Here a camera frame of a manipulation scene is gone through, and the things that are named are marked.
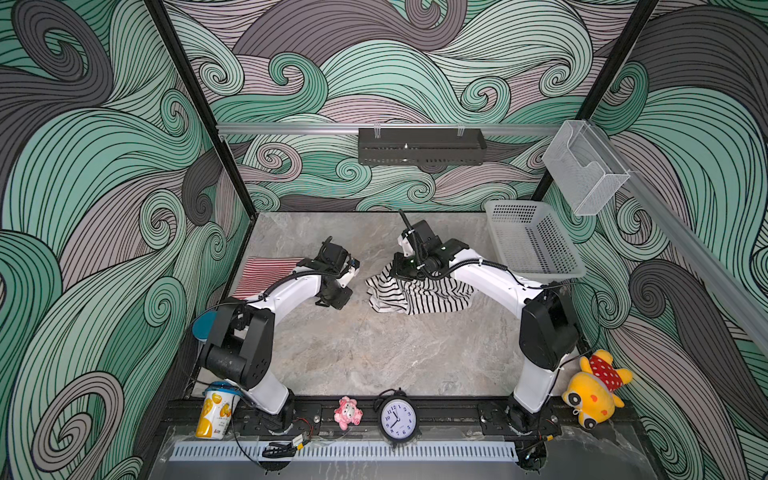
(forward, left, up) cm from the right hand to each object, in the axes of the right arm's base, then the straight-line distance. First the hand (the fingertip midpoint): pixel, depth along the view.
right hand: (389, 272), depth 86 cm
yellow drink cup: (-33, +41, -6) cm, 53 cm away
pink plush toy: (-34, +11, -9) cm, 37 cm away
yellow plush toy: (-30, -49, -6) cm, 58 cm away
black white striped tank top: (-2, -8, -10) cm, 13 cm away
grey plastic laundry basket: (+24, -54, -15) cm, 61 cm away
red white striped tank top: (+7, +44, -12) cm, 47 cm away
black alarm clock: (-35, -2, -11) cm, 37 cm away
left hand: (-3, +15, -8) cm, 18 cm away
